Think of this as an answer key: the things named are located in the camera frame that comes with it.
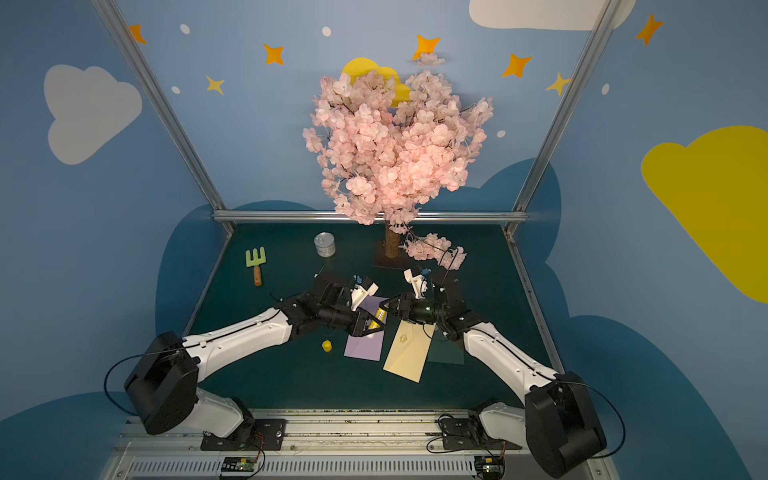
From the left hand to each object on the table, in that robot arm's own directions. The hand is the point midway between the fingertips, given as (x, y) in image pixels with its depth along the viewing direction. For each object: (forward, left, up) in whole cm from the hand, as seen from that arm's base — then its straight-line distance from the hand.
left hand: (383, 322), depth 78 cm
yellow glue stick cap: (-1, +17, -15) cm, 23 cm away
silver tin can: (+37, +23, -12) cm, 45 cm away
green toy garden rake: (+31, +49, -17) cm, 61 cm away
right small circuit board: (-29, -28, -18) cm, 44 cm away
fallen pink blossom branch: (+20, -14, +8) cm, 25 cm away
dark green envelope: (-1, -19, -15) cm, 24 cm away
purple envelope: (0, +5, -16) cm, 17 cm away
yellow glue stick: (+1, +1, +3) cm, 3 cm away
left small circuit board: (-31, +35, -17) cm, 49 cm away
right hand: (+4, -1, +2) cm, 5 cm away
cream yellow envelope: (-1, -8, -16) cm, 18 cm away
